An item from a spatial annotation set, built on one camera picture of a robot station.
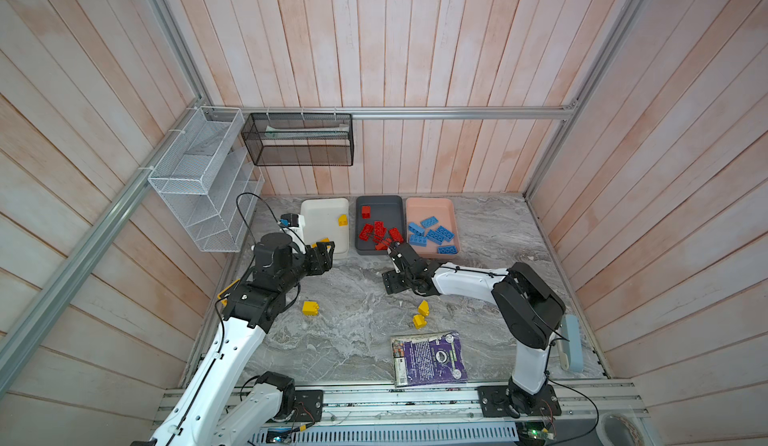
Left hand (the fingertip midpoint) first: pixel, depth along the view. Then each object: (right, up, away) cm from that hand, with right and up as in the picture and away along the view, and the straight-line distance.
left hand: (324, 252), depth 73 cm
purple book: (+27, -30, +6) cm, 40 cm away
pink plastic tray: (+39, +13, +42) cm, 59 cm away
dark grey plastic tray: (+17, +13, +39) cm, 45 cm away
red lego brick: (+9, +12, +40) cm, 43 cm away
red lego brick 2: (+10, +5, +34) cm, 36 cm away
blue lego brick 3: (+37, +4, +34) cm, 51 cm away
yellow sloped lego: (0, +8, +37) cm, 38 cm away
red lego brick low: (+20, +3, +33) cm, 39 cm away
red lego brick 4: (+14, +3, +33) cm, 35 cm away
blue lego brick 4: (+28, +1, +31) cm, 42 cm away
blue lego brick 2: (+28, +5, +34) cm, 45 cm away
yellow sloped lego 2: (+27, -18, +15) cm, 36 cm away
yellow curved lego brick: (-5, +1, +31) cm, 32 cm away
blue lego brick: (+33, +8, +38) cm, 51 cm away
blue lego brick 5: (+38, -2, +28) cm, 47 cm away
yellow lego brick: (-7, -19, +16) cm, 25 cm away
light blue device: (+65, -25, +5) cm, 70 cm away
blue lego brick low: (+33, +3, +32) cm, 46 cm away
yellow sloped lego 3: (+26, -22, +13) cm, 36 cm away
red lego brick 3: (+14, +5, +33) cm, 36 cm away
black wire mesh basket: (-16, +37, +32) cm, 51 cm away
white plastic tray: (-8, +8, +38) cm, 40 cm away
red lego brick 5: (+15, 0, +28) cm, 32 cm away
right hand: (+18, -10, +23) cm, 31 cm away
